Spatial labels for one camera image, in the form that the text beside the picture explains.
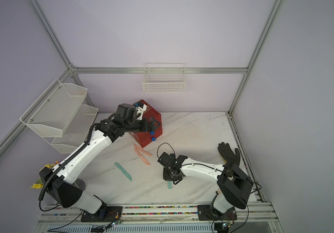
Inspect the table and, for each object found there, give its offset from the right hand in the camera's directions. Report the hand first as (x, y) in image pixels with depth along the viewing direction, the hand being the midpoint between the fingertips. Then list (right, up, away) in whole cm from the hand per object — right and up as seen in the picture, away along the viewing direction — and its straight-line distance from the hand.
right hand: (169, 178), depth 84 cm
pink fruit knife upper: (-16, +13, +14) cm, 25 cm away
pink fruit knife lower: (-18, +10, +12) cm, 24 cm away
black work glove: (+39, +12, +12) cm, 43 cm away
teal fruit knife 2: (0, -3, -2) cm, 4 cm away
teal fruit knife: (-26, +1, +3) cm, 26 cm away
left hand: (-9, +31, -9) cm, 33 cm away
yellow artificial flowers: (-53, +7, -25) cm, 59 cm away
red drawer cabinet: (-16, +23, +7) cm, 29 cm away
